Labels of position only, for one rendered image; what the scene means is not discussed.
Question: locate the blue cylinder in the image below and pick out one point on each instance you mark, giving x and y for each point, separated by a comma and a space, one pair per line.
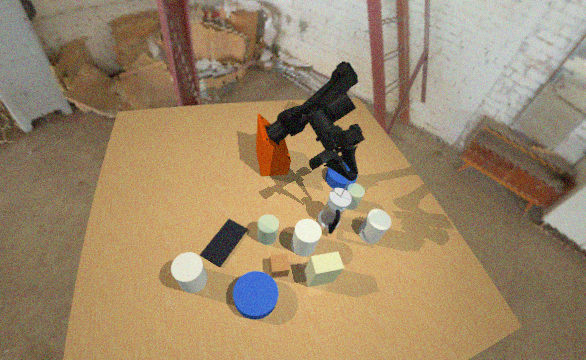
335, 180
255, 295

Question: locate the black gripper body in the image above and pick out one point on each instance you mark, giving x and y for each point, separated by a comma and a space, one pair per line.
328, 154

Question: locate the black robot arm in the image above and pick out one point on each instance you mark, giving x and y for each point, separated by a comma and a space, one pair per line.
330, 103

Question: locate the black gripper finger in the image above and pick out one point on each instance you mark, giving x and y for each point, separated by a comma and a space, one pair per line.
349, 159
338, 165

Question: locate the white cylinder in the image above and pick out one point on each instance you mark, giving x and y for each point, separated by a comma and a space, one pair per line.
305, 237
374, 226
189, 272

